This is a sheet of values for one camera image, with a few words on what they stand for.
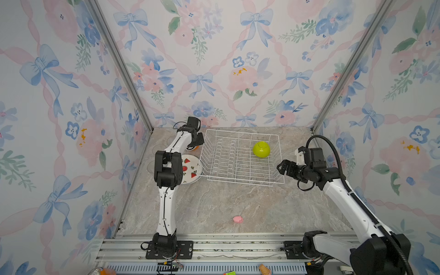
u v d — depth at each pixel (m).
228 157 1.04
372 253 0.38
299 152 0.75
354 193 0.48
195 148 1.00
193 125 0.86
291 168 0.72
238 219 0.81
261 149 1.03
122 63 0.86
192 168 0.97
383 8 0.69
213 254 0.74
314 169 0.60
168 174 0.62
